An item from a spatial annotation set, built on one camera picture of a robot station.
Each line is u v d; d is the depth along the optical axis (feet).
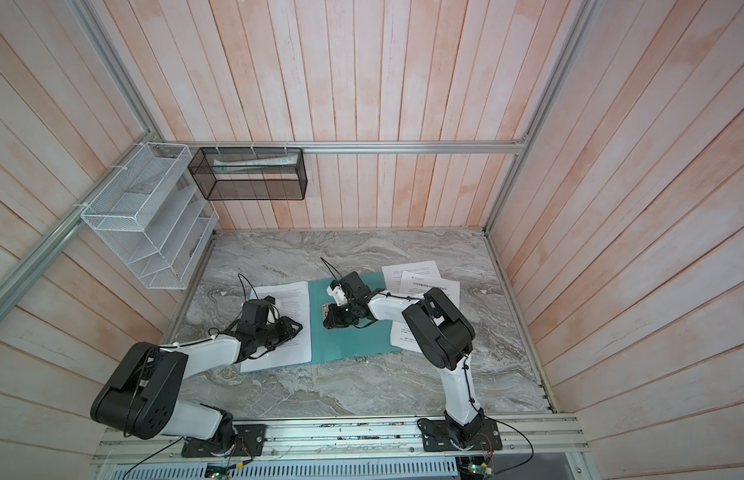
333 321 2.70
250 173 3.45
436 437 2.40
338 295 2.91
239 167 2.96
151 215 2.37
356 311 2.41
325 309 3.19
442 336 1.72
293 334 2.77
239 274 3.52
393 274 3.53
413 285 3.41
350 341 2.86
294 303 3.31
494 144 3.12
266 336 2.55
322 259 3.74
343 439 2.46
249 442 2.40
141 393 1.43
